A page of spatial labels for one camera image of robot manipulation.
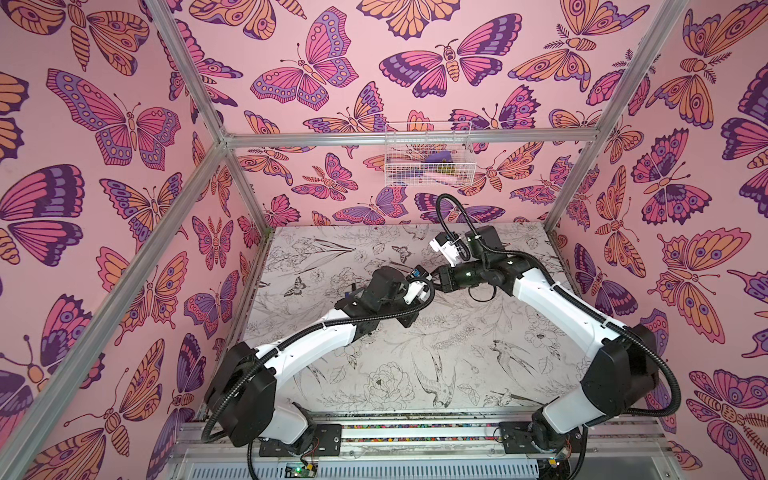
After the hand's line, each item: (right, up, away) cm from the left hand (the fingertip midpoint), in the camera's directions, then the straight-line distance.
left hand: (426, 297), depth 79 cm
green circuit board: (-32, -41, -7) cm, 52 cm away
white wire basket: (+3, +43, +17) cm, 47 cm away
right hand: (-1, +4, -1) cm, 4 cm away
